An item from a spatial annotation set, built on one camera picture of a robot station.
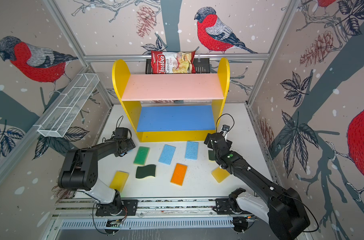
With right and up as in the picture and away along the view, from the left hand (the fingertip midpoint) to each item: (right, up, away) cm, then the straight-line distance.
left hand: (126, 147), depth 95 cm
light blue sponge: (+27, -4, -3) cm, 27 cm away
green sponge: (+11, -4, -5) cm, 13 cm away
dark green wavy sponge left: (+14, -12, -12) cm, 22 cm away
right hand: (+55, +7, -11) cm, 56 cm away
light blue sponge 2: (+43, -2, -2) cm, 43 cm away
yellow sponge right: (+59, -13, -11) cm, 61 cm away
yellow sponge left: (+1, -16, -13) cm, 21 cm away
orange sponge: (+35, -13, -11) cm, 39 cm away
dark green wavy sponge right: (+55, -4, -4) cm, 55 cm away
